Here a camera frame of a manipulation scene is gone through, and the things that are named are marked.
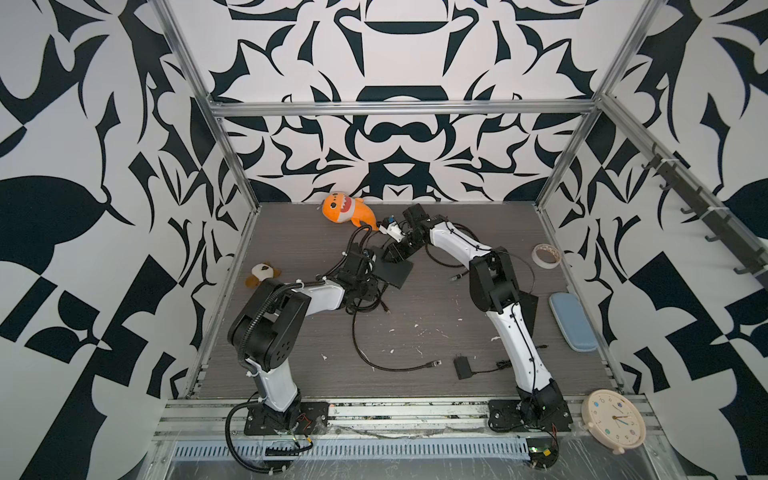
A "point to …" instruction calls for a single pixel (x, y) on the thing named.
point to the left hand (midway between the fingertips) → (372, 278)
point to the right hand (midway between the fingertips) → (388, 254)
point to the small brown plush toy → (261, 272)
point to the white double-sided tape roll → (541, 263)
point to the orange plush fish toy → (341, 208)
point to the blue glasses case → (573, 321)
